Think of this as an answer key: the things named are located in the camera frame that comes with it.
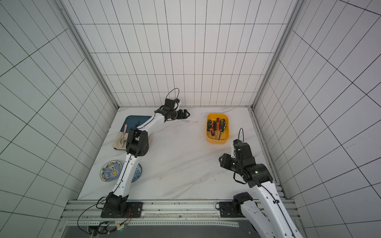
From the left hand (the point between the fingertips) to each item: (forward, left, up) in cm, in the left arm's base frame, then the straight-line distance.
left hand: (185, 116), depth 108 cm
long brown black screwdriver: (-9, -27, -2) cm, 28 cm away
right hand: (-38, -19, +11) cm, 44 cm away
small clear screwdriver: (-1, -2, -4) cm, 5 cm away
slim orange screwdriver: (-14, -20, -2) cm, 24 cm away
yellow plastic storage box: (-15, -29, -3) cm, 32 cm away
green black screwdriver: (-7, -18, -2) cm, 19 cm away
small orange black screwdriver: (-5, -24, -3) cm, 25 cm away
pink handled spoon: (-10, +43, -3) cm, 44 cm away
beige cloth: (-21, +43, -4) cm, 48 cm away
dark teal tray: (-1, +41, -4) cm, 41 cm away
